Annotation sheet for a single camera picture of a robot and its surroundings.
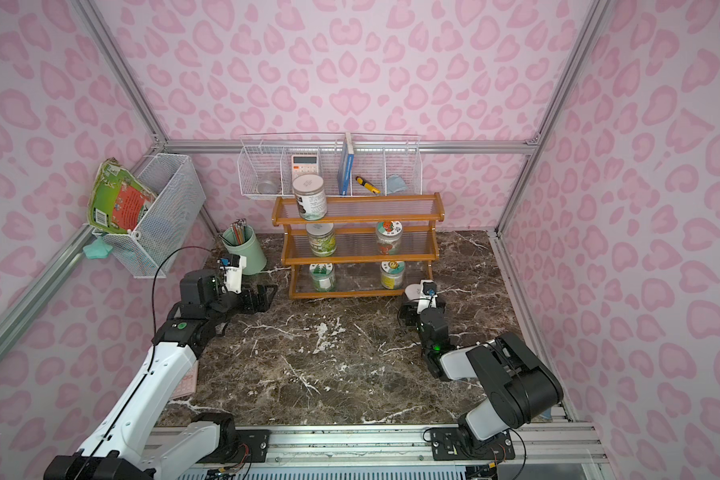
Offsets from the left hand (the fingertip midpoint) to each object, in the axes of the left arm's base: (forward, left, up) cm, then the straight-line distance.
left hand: (260, 281), depth 79 cm
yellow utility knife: (+33, -28, +6) cm, 44 cm away
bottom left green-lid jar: (+11, -14, -13) cm, 22 cm away
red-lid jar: (+15, -34, +1) cm, 37 cm away
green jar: (+14, -15, 0) cm, 21 cm away
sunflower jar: (+11, -36, -12) cm, 40 cm away
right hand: (+4, -43, -12) cm, 44 cm away
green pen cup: (+22, +13, -9) cm, 27 cm away
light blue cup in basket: (+37, -38, +3) cm, 53 cm away
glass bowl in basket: (+33, +4, +5) cm, 34 cm away
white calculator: (+37, -8, +11) cm, 40 cm away
